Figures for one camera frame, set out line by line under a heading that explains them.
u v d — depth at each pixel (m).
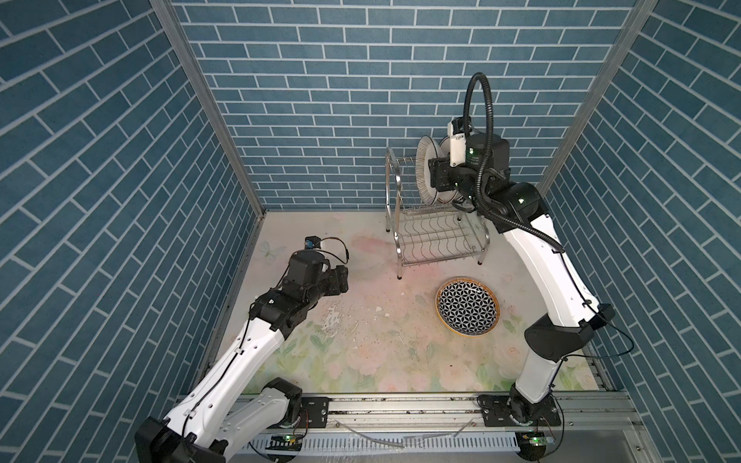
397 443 0.71
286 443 0.72
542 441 0.70
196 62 0.79
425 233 1.08
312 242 0.65
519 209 0.45
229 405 0.42
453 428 0.72
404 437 0.71
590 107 0.89
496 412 0.74
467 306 0.93
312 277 0.57
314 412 0.75
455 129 0.56
